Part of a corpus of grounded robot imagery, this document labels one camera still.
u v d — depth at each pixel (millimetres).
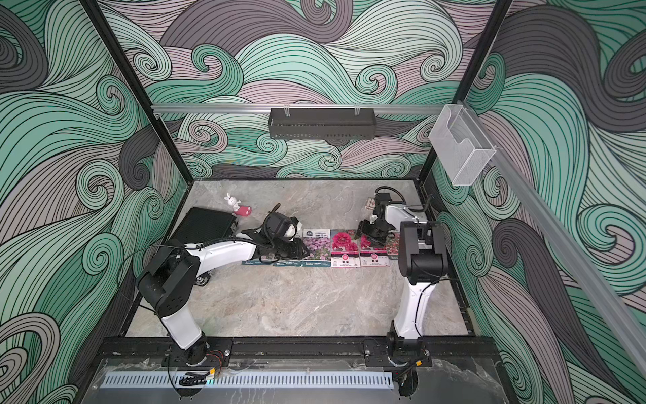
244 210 1073
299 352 746
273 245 685
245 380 697
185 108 970
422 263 520
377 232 845
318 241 978
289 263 909
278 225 722
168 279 469
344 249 954
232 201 1033
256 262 732
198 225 1005
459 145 765
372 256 949
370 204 1099
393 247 972
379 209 760
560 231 535
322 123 1001
